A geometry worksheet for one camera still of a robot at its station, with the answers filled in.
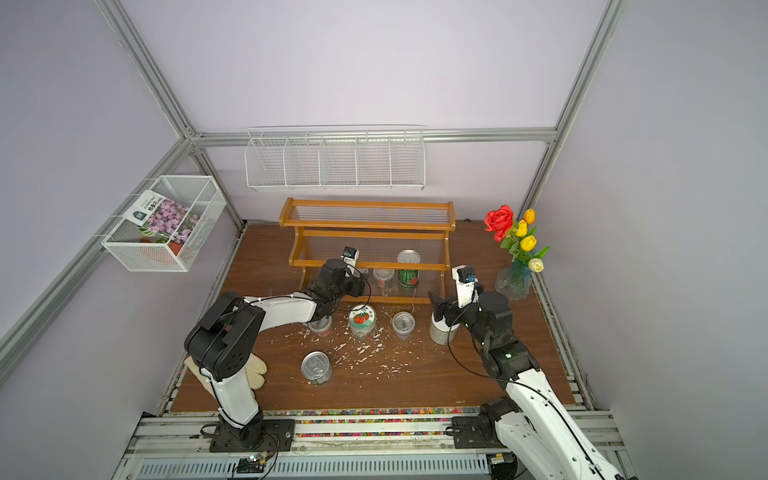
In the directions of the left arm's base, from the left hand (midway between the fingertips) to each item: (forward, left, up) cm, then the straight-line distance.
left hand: (359, 272), depth 96 cm
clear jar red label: (-17, +11, -3) cm, 21 cm away
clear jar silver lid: (-29, +12, -2) cm, 31 cm away
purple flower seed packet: (+2, +46, +27) cm, 54 cm away
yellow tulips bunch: (-8, -44, +21) cm, 50 cm away
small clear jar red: (-2, -8, -1) cm, 8 cm away
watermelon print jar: (-4, -16, +1) cm, 16 cm away
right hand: (-16, -24, +14) cm, 32 cm away
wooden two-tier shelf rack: (+3, -13, +7) cm, 15 cm away
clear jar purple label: (-18, -13, -2) cm, 22 cm away
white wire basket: (-4, +53, +22) cm, 57 cm away
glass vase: (-8, -49, 0) cm, 50 cm away
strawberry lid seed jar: (-18, -1, 0) cm, 18 cm away
